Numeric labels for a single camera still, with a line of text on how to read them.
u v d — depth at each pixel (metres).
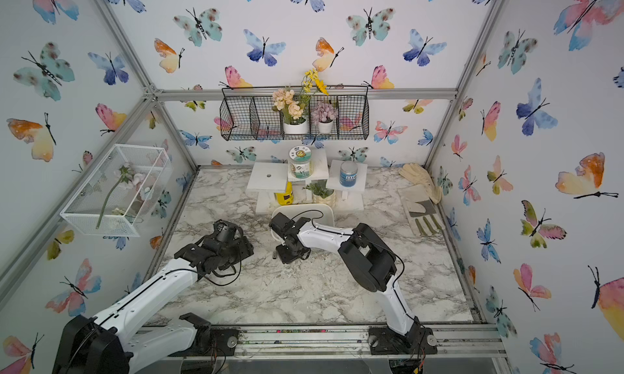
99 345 0.38
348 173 0.89
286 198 1.01
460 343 0.74
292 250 0.79
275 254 0.92
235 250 0.73
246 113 0.98
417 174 1.18
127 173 0.75
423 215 1.04
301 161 0.81
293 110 0.82
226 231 0.66
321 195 0.98
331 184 0.93
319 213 0.82
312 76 0.81
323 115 0.89
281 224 0.74
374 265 0.52
